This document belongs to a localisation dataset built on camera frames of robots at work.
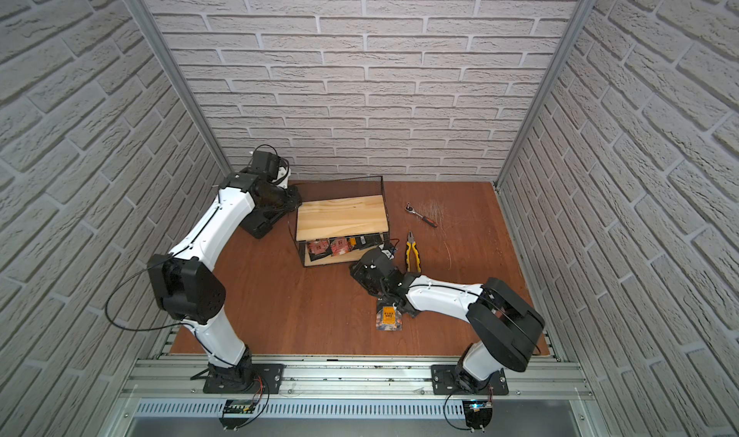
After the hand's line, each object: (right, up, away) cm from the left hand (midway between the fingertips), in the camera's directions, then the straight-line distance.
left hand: (303, 196), depth 86 cm
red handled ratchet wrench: (+36, -4, +23) cm, 43 cm away
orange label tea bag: (+26, -37, -3) cm, 45 cm away
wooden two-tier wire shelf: (+10, -8, +4) cm, 14 cm away
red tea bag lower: (+9, -17, +11) cm, 22 cm away
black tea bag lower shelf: (+19, -15, +13) cm, 28 cm away
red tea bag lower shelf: (+2, -17, +11) cm, 20 cm away
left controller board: (-13, -55, -14) cm, 59 cm away
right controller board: (+48, -56, -16) cm, 75 cm away
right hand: (+16, -22, -1) cm, 27 cm away
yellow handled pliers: (+35, -16, +13) cm, 41 cm away
